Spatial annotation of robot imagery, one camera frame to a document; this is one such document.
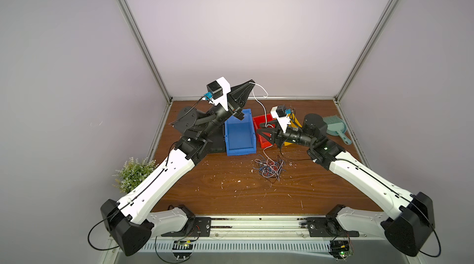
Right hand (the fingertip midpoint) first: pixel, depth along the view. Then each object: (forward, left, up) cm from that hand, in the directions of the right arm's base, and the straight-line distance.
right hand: (261, 123), depth 66 cm
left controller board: (-35, +31, -35) cm, 59 cm away
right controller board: (-34, -30, -33) cm, 57 cm away
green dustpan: (+23, -46, -33) cm, 61 cm away
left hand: (-3, +3, +21) cm, 22 cm away
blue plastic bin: (+16, +10, -31) cm, 36 cm away
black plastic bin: (+9, +22, -31) cm, 39 cm away
